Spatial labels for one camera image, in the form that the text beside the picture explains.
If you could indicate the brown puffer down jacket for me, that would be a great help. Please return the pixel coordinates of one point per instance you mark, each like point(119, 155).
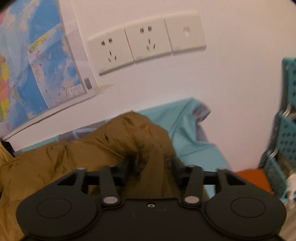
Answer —
point(127, 134)

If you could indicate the white left power socket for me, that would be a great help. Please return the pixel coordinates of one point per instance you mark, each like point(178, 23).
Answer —
point(110, 51)

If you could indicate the white power socket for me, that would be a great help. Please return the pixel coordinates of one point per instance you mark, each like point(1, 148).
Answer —
point(110, 51)
point(148, 39)

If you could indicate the white middle power socket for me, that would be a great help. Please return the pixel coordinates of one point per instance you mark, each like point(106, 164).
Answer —
point(148, 39)

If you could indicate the orange cloth item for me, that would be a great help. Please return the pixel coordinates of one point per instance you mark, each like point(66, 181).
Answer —
point(257, 177)

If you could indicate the mustard yellow pillow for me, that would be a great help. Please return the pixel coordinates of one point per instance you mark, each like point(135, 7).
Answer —
point(6, 152)

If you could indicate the upper teal plastic basket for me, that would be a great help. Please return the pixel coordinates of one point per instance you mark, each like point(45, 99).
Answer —
point(288, 79)

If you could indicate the white network wall plate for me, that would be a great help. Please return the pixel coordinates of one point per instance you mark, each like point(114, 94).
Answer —
point(185, 33)

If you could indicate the colourful wall map poster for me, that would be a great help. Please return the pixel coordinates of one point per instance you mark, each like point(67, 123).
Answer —
point(44, 66)

